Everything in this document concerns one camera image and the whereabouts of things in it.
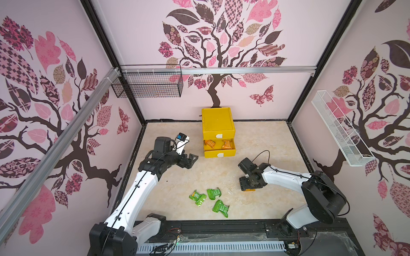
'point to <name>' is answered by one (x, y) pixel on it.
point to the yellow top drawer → (219, 135)
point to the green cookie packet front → (219, 206)
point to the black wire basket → (150, 85)
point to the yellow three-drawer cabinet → (218, 118)
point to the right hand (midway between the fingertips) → (247, 186)
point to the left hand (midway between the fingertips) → (188, 157)
